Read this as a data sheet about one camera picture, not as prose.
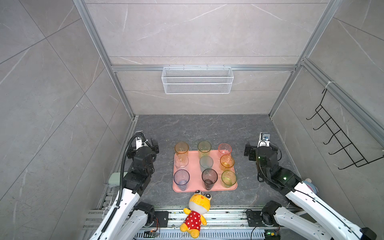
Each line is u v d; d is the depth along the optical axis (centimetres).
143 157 52
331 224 40
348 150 64
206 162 90
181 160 86
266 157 51
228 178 86
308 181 80
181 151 91
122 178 47
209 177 75
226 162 90
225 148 95
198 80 101
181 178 78
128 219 59
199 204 71
